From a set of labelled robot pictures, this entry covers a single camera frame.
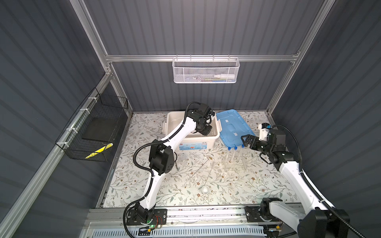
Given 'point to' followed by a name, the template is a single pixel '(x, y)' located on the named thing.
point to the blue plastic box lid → (233, 127)
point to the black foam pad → (100, 129)
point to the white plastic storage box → (197, 141)
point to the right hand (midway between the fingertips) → (250, 139)
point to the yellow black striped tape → (100, 150)
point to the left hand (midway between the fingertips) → (206, 130)
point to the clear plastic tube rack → (235, 161)
